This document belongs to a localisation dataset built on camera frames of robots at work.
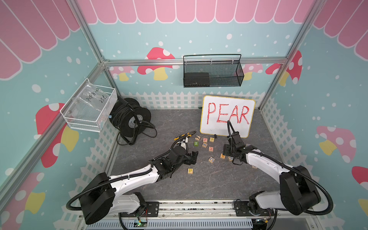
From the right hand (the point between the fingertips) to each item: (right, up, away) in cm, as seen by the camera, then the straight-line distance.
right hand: (227, 149), depth 91 cm
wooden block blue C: (-10, -7, 0) cm, 12 cm away
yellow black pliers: (-26, +8, +11) cm, 29 cm away
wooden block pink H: (-10, -1, +6) cm, 11 cm away
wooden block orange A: (-4, -5, 0) cm, 6 cm away
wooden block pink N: (-13, +5, +9) cm, 17 cm away
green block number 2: (-20, +2, +7) cm, 21 cm away
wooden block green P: (-24, -13, -4) cm, 28 cm away
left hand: (-23, -1, -10) cm, 25 cm away
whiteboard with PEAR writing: (-6, +25, +6) cm, 26 cm away
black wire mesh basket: (-9, +52, +4) cm, 53 cm away
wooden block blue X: (-14, +2, +7) cm, 16 cm away
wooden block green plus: (-9, +5, +9) cm, 13 cm away
